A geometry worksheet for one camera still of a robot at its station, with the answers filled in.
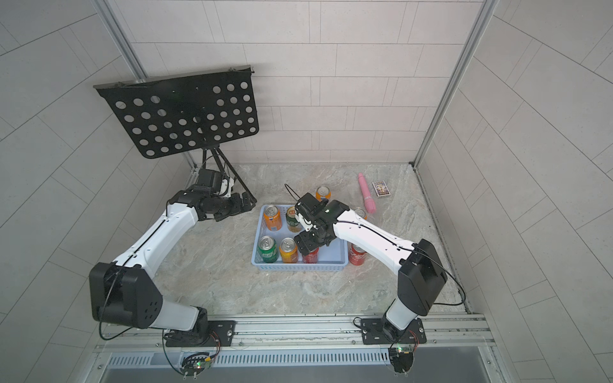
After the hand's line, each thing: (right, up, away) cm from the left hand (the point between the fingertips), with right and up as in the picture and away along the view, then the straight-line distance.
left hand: (250, 203), depth 84 cm
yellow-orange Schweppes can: (+15, -15, -6) cm, 22 cm away
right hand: (+21, -13, -5) cm, 26 cm away
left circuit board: (-10, -43, -19) cm, 48 cm away
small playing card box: (+52, +5, +21) cm, 57 cm away
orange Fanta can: (+26, +4, +10) cm, 28 cm away
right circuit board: (+49, -43, -16) cm, 67 cm away
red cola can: (+37, -17, -5) cm, 41 cm away
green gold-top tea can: (+15, -7, +3) cm, 17 cm away
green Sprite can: (+7, -15, -6) cm, 17 cm away
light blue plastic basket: (+30, -20, +2) cm, 37 cm away
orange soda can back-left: (+7, -6, +2) cm, 10 cm away
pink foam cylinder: (+46, -1, +15) cm, 48 cm away
